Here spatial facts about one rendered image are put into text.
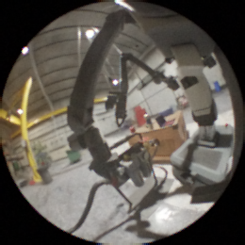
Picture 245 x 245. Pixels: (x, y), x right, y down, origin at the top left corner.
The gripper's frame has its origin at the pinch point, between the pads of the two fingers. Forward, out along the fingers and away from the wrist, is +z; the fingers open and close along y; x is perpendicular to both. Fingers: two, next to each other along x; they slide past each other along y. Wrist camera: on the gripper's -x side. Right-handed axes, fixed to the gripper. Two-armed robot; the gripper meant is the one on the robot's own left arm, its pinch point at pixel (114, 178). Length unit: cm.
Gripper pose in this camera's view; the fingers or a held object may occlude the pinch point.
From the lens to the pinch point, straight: 29.4
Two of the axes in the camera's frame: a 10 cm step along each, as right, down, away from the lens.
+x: 1.4, -0.9, -9.9
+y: -9.1, 3.7, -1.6
